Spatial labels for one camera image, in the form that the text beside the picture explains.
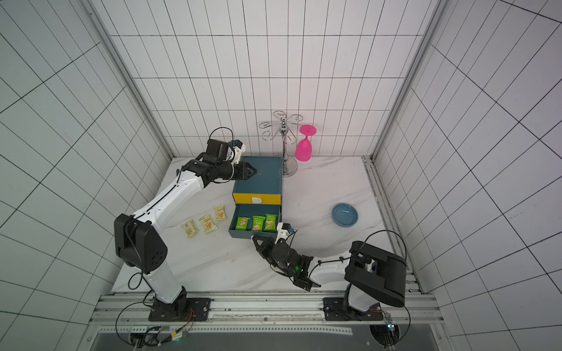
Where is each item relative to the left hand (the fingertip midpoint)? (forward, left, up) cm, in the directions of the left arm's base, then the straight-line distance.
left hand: (251, 176), depth 84 cm
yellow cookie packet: (-5, +16, -21) cm, 27 cm away
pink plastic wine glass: (+20, -22, -3) cm, 30 cm away
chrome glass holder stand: (+23, -12, +8) cm, 27 cm away
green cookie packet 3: (-14, -8, -12) cm, 20 cm away
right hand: (-24, +1, -10) cm, 26 cm away
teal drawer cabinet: (-9, -2, -8) cm, 12 cm away
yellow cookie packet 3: (-13, +27, -20) cm, 36 cm away
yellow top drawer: (-9, -3, -2) cm, 10 cm away
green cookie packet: (-14, +4, -13) cm, 19 cm away
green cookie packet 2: (-13, -3, -12) cm, 18 cm away
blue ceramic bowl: (-5, -41, -20) cm, 46 cm away
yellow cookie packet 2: (-11, +20, -20) cm, 30 cm away
